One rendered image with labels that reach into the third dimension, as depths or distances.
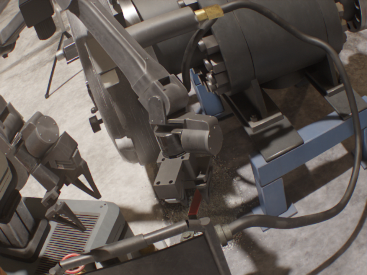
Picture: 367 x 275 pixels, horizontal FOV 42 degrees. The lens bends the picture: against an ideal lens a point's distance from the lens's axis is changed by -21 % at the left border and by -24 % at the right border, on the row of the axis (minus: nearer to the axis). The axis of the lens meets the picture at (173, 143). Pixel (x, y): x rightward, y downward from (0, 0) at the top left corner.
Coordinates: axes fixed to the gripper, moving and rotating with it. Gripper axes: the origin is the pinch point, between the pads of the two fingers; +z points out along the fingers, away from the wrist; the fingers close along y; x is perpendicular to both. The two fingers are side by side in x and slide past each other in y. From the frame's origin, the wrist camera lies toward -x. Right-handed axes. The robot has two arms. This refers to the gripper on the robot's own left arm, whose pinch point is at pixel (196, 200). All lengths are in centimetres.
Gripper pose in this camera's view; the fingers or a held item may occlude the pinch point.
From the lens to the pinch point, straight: 129.0
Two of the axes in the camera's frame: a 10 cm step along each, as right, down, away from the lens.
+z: 3.1, 7.8, 5.5
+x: 2.3, -6.2, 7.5
